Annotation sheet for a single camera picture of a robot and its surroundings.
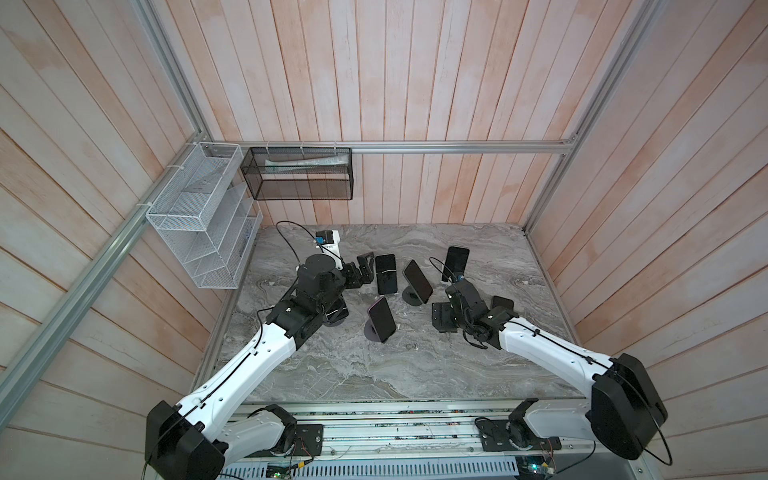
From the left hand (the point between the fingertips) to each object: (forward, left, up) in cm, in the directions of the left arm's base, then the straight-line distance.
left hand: (360, 262), depth 74 cm
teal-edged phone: (+9, -16, -17) cm, 25 cm away
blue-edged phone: (-9, -22, -12) cm, 27 cm away
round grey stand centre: (+7, -16, -28) cm, 33 cm away
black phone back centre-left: (+12, -7, -22) cm, 26 cm away
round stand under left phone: (-3, +9, -27) cm, 29 cm away
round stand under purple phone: (-5, -2, -29) cm, 30 cm away
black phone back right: (+15, -31, -19) cm, 39 cm away
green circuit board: (-40, -43, -29) cm, 66 cm away
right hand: (-2, -25, -19) cm, 32 cm away
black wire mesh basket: (+44, +24, -4) cm, 50 cm away
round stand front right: (+6, -47, -30) cm, 56 cm away
